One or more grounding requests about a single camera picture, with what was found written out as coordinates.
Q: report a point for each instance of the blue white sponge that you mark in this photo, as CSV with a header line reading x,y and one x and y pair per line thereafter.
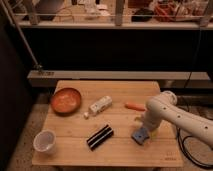
x,y
140,135

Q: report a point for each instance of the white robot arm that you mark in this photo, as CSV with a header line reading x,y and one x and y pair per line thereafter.
x,y
163,107

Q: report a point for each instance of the white ceramic cup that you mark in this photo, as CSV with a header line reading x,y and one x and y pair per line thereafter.
x,y
45,142

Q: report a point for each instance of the orange carrot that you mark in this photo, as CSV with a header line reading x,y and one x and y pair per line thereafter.
x,y
134,106

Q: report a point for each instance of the orange bowl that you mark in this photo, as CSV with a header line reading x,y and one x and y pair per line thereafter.
x,y
65,101

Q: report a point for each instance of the black white striped block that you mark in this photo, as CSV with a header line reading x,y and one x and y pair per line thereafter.
x,y
99,137

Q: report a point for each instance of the wooden table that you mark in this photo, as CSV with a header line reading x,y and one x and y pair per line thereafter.
x,y
120,149

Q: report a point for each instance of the grey metal ledge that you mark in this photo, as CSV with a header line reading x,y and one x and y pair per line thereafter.
x,y
195,80

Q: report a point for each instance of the diagonal metal pole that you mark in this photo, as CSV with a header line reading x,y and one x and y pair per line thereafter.
x,y
37,65

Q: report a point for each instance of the black object on shelf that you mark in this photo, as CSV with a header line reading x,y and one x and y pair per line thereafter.
x,y
142,15

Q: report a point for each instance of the red object on shelf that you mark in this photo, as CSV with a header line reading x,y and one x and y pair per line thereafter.
x,y
164,12

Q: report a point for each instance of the upper shelf rail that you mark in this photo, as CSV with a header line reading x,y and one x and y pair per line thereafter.
x,y
80,22

